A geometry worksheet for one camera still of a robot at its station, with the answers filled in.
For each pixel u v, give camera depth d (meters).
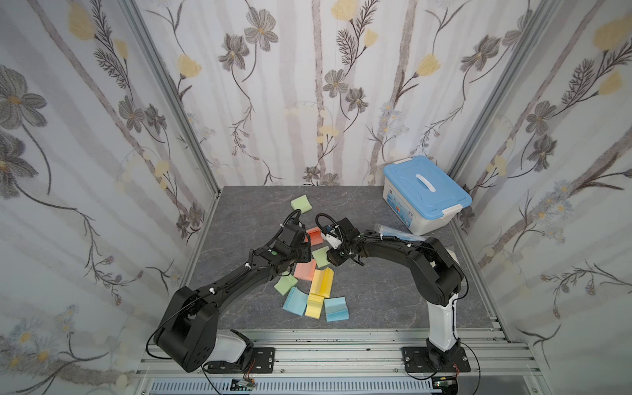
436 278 0.52
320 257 0.97
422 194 0.98
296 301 0.84
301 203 1.14
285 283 0.88
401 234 1.05
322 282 0.88
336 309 0.83
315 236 0.98
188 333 0.41
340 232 0.78
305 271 0.92
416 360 0.73
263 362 0.73
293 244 0.67
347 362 0.76
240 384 0.70
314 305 0.84
